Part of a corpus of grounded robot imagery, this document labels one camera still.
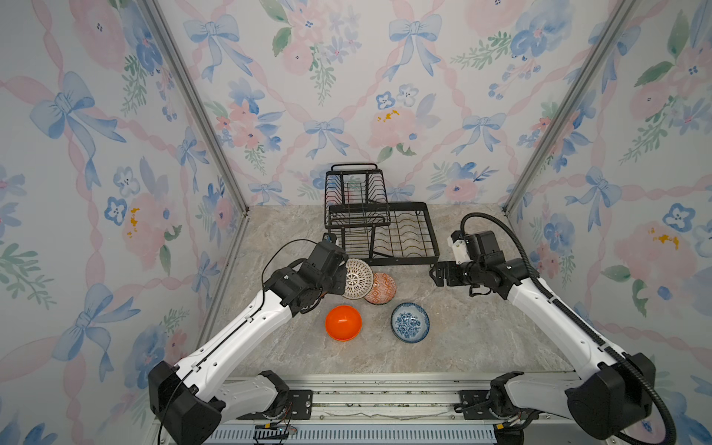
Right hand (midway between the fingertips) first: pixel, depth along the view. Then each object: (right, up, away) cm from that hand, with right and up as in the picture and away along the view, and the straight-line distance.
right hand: (446, 269), depth 82 cm
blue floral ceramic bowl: (-10, -17, +4) cm, 20 cm away
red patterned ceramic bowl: (-17, -8, +11) cm, 22 cm away
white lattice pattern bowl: (-26, -3, -2) cm, 26 cm away
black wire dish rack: (-23, +13, +3) cm, 27 cm away
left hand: (-31, 0, -5) cm, 31 cm away
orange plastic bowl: (-31, -17, +4) cm, 35 cm away
